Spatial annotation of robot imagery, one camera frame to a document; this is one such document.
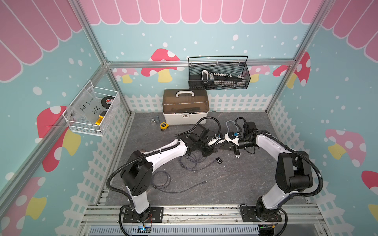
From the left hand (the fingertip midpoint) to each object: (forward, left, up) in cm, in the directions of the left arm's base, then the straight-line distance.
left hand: (213, 149), depth 83 cm
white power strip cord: (+27, -13, -11) cm, 32 cm away
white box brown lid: (+35, +21, 0) cm, 41 cm away
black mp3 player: (-1, -5, -12) cm, 13 cm away
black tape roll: (+18, +59, +20) cm, 65 cm away
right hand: (+2, -5, 0) cm, 5 cm away
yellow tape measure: (+26, +34, -11) cm, 44 cm away
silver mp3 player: (+2, -17, -12) cm, 21 cm away
